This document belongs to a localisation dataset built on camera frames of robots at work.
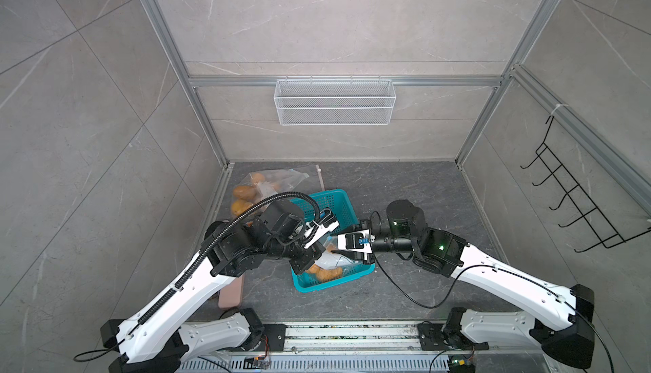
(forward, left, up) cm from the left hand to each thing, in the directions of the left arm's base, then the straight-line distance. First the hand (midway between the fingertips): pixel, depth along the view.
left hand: (325, 245), depth 61 cm
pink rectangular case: (-3, +31, -27) cm, 42 cm away
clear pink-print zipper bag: (+47, +2, -30) cm, 56 cm away
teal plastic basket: (+27, -7, -23) cm, 36 cm away
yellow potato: (+42, +28, -22) cm, 55 cm away
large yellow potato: (+1, +2, -23) cm, 23 cm away
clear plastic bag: (+38, +28, -23) cm, 52 cm away
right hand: (+2, -3, +1) cm, 4 cm away
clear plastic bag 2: (+2, -1, -18) cm, 18 cm away
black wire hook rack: (+5, -70, +1) cm, 70 cm away
